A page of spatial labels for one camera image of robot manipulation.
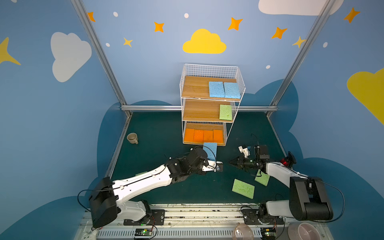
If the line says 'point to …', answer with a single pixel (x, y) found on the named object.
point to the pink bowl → (304, 231)
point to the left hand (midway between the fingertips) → (206, 153)
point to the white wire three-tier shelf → (198, 110)
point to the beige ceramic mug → (132, 138)
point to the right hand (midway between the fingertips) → (230, 161)
